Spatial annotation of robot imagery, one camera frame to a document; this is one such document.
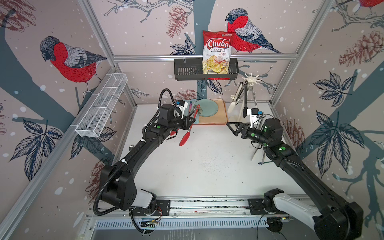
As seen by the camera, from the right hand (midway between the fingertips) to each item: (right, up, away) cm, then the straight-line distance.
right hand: (231, 123), depth 73 cm
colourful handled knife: (-22, +11, +45) cm, 52 cm away
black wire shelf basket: (-20, +34, +22) cm, 46 cm away
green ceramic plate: (-6, +10, +46) cm, 48 cm away
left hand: (-17, +3, +6) cm, 19 cm away
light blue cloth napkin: (-18, +2, +6) cm, 19 cm away
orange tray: (+1, +2, +39) cm, 39 cm away
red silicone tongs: (-23, -8, +5) cm, 25 cm away
